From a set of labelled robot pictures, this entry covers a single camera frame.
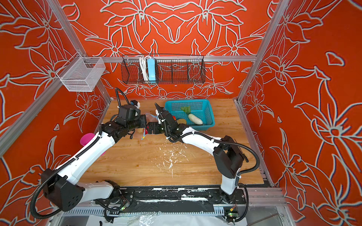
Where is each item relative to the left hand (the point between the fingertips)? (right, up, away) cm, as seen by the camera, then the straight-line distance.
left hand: (145, 116), depth 78 cm
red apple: (0, -9, -1) cm, 9 cm away
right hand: (+1, -6, +2) cm, 6 cm away
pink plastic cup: (-35, -12, +1) cm, 37 cm away
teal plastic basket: (+37, +5, +32) cm, 49 cm away
